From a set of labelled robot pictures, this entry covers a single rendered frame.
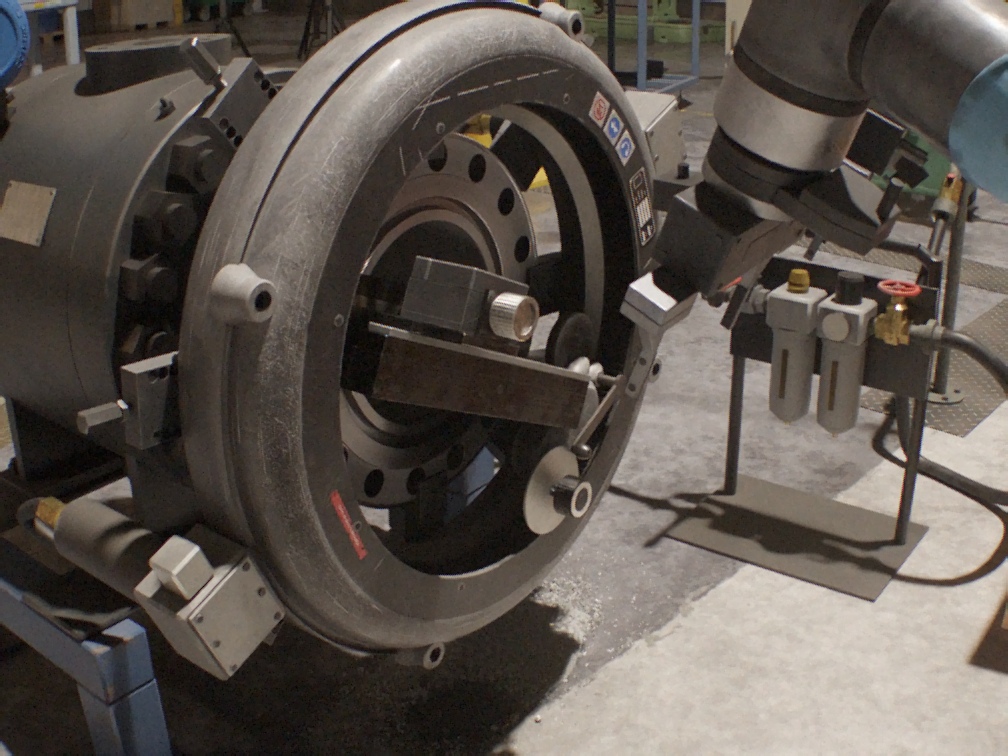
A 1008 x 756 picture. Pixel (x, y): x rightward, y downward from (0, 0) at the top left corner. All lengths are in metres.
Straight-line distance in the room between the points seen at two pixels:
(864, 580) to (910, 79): 1.48
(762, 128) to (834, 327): 1.24
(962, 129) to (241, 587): 0.78
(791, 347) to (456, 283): 0.98
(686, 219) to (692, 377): 2.12
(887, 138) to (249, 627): 0.76
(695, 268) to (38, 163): 1.02
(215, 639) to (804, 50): 0.75
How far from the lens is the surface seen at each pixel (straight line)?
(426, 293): 1.11
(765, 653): 1.81
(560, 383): 1.34
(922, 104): 0.61
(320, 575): 1.13
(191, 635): 1.09
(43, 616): 1.54
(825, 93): 0.67
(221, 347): 1.02
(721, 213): 0.71
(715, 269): 0.71
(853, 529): 2.16
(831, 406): 1.97
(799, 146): 0.69
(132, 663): 1.48
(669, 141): 1.57
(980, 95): 0.59
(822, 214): 0.70
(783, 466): 2.39
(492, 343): 1.11
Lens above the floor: 1.04
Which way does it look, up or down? 22 degrees down
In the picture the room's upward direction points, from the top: 1 degrees counter-clockwise
